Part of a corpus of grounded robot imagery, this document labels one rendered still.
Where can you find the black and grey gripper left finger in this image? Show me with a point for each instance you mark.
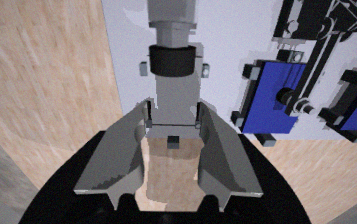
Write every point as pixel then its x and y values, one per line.
pixel 92 180

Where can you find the blue rectangular plate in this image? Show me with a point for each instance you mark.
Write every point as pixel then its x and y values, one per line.
pixel 261 111

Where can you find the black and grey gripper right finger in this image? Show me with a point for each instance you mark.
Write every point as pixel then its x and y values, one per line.
pixel 243 179

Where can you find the grey metal fixture plate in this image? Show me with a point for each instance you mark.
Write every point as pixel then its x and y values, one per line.
pixel 230 34

